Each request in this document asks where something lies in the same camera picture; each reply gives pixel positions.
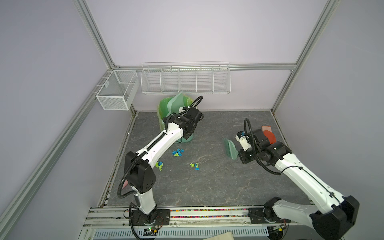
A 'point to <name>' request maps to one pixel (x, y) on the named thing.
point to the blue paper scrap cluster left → (179, 151)
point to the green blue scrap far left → (159, 164)
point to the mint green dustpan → (175, 103)
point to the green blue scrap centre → (196, 165)
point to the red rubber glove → (267, 132)
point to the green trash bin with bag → (162, 110)
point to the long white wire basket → (188, 78)
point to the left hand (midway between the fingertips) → (163, 119)
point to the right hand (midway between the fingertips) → (241, 154)
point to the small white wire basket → (119, 90)
